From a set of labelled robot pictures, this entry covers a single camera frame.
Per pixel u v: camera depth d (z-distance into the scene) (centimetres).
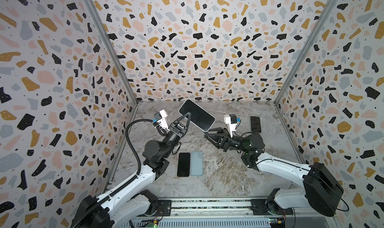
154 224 70
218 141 60
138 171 51
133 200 58
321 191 42
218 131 64
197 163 89
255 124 109
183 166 88
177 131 56
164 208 74
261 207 74
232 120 59
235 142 61
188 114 60
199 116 61
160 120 59
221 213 73
